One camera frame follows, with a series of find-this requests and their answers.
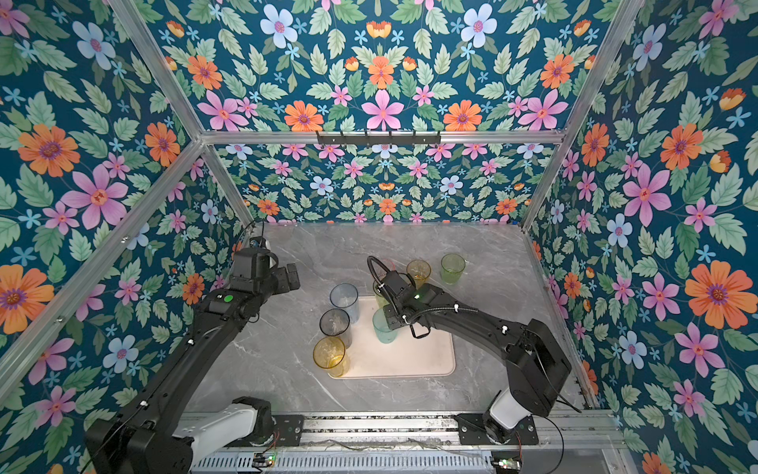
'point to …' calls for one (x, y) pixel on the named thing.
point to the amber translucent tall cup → (329, 353)
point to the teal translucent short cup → (383, 332)
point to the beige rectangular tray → (405, 356)
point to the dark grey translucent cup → (336, 322)
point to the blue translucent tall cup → (345, 295)
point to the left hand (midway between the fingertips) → (282, 264)
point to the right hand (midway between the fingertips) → (395, 313)
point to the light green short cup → (451, 268)
